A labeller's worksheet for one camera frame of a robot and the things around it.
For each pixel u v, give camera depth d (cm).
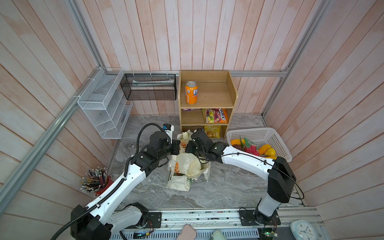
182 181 81
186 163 68
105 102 69
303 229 69
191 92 76
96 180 76
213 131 104
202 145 62
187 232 69
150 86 104
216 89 91
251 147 91
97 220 38
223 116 94
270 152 93
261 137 104
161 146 59
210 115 93
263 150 95
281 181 45
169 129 65
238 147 95
